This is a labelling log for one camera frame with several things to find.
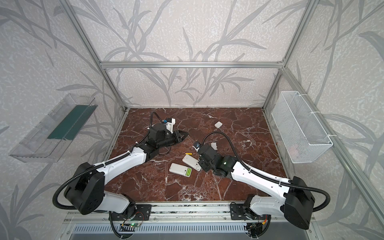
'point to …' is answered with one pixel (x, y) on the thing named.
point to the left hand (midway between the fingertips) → (190, 130)
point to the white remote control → (192, 162)
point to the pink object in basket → (293, 150)
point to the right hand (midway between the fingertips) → (203, 151)
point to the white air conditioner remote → (180, 169)
